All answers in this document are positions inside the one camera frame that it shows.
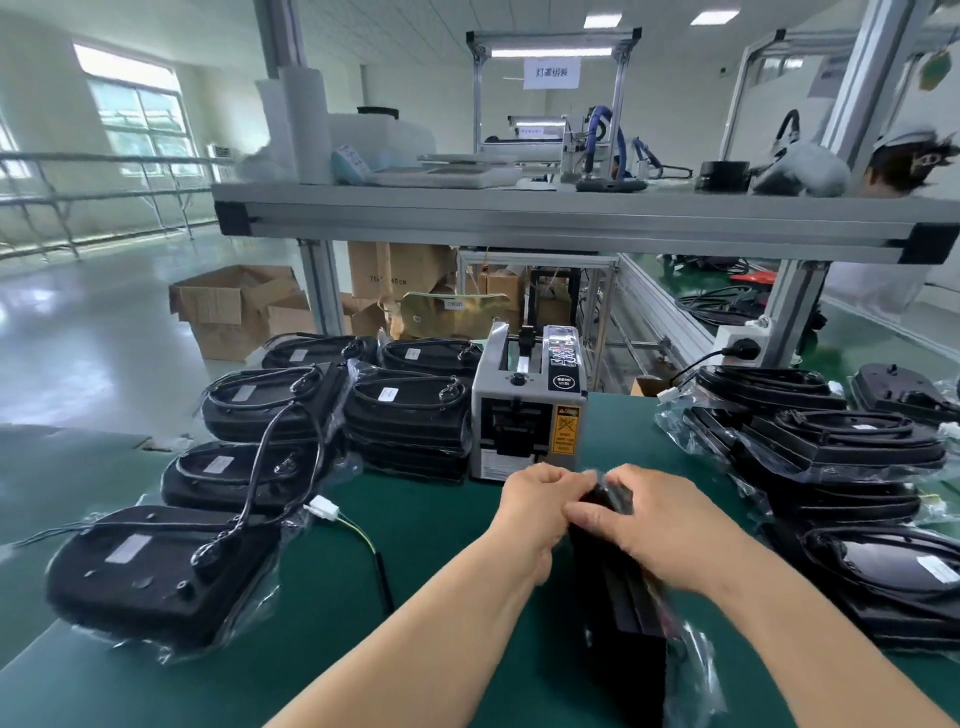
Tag person's left hand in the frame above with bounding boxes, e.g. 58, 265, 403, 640
487, 462, 602, 590

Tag group of bagged black lamps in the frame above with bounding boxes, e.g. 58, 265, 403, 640
660, 360, 960, 654

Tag grey tape dispenser machine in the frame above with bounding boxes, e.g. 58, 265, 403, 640
471, 322, 590, 482

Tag white box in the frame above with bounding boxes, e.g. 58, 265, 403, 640
330, 112, 437, 170

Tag bundle of black cables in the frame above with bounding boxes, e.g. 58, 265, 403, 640
678, 285, 767, 329

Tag person's right hand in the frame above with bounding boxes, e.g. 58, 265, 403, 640
562, 463, 767, 605

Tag person's right forearm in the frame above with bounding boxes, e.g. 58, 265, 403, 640
705, 540, 960, 728

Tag green round sign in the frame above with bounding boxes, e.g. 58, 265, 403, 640
919, 52, 954, 92

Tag grey metal shelf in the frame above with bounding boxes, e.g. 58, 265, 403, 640
213, 183, 960, 266

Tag aluminium workstation frame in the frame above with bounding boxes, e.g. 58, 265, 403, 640
720, 27, 960, 164
465, 27, 644, 185

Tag white power socket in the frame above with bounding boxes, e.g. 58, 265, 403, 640
724, 333, 767, 371

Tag unbagged black lamps with cables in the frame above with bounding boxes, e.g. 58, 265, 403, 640
847, 363, 960, 429

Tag white handset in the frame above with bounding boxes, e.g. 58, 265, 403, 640
333, 145, 374, 185

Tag grey metal railing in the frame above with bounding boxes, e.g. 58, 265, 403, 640
0, 150, 242, 260

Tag white hanging sign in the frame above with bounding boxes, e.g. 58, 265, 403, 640
522, 57, 582, 92

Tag grey barcode scanner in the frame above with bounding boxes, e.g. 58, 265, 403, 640
750, 139, 852, 197

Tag white flat scale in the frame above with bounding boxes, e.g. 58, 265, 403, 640
375, 154, 527, 189

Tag black cup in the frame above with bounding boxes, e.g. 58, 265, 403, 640
697, 159, 752, 192

